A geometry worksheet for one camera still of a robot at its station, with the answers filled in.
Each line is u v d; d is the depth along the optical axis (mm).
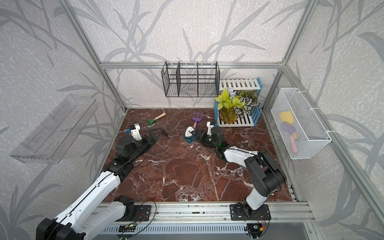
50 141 661
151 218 722
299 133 631
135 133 693
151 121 1120
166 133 1046
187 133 886
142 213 728
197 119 1134
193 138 860
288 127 821
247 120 1116
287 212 757
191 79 1058
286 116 884
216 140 702
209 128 825
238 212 725
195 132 811
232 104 912
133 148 619
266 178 457
